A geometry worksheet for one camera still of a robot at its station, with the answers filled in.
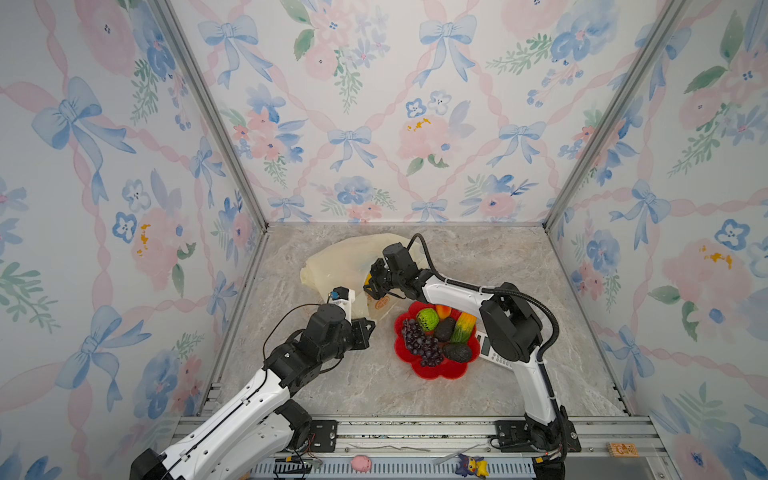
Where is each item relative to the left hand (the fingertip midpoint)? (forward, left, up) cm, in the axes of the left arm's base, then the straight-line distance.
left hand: (377, 322), depth 74 cm
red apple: (+10, -19, -12) cm, 25 cm away
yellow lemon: (+13, +3, +1) cm, 14 cm away
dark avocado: (-3, -22, -12) cm, 25 cm away
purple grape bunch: (-1, -13, -14) cm, 19 cm away
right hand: (+19, +8, -5) cm, 22 cm away
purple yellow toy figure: (-28, -22, -16) cm, 39 cm away
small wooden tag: (-24, -59, -17) cm, 66 cm away
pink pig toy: (-28, +3, -16) cm, 32 cm away
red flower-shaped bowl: (+6, -16, -13) cm, 22 cm away
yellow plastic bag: (+18, +9, 0) cm, 20 cm away
